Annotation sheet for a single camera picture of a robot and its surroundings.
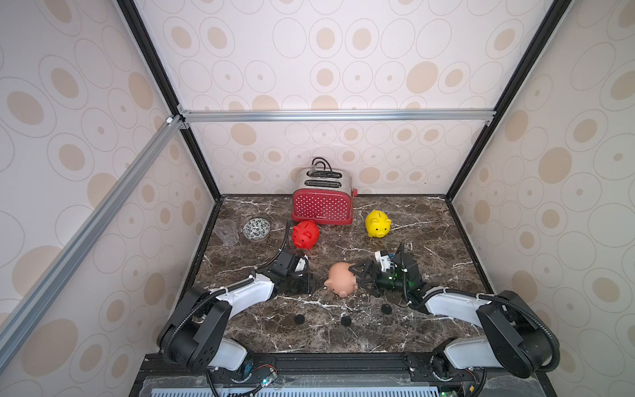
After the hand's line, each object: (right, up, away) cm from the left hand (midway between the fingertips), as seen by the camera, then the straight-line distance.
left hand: (321, 286), depth 86 cm
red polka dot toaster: (+1, +33, +11) cm, 35 cm away
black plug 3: (+23, -8, -1) cm, 24 cm away
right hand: (+14, +5, -2) cm, 15 cm away
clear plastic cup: (-40, +18, +17) cm, 47 cm away
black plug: (-7, -10, -3) cm, 13 cm away
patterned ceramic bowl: (-28, +19, +20) cm, 39 cm away
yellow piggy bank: (+23, +21, +13) cm, 34 cm away
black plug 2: (+8, -11, -3) cm, 14 cm away
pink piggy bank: (+7, +2, -2) cm, 8 cm away
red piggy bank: (-6, +17, +8) cm, 20 cm away
